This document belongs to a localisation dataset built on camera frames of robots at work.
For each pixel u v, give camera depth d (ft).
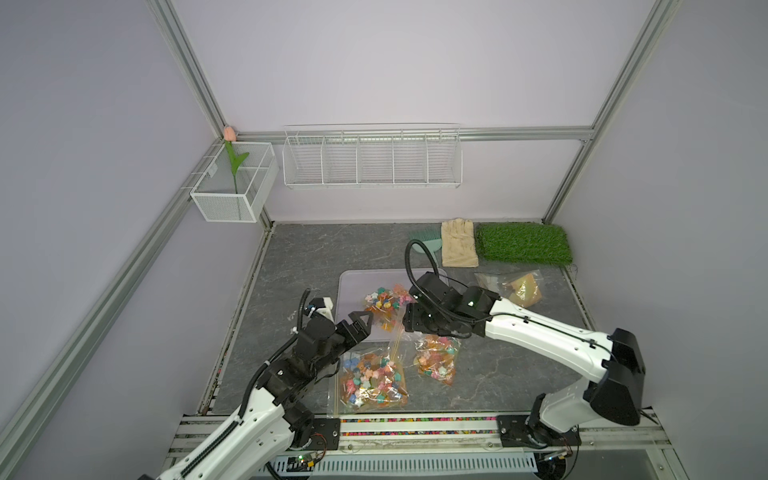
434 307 1.84
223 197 2.55
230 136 2.93
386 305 3.08
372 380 2.65
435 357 2.78
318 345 1.86
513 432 2.43
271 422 1.66
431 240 3.79
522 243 3.59
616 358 1.44
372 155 3.44
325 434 2.43
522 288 3.14
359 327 2.21
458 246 3.69
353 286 3.35
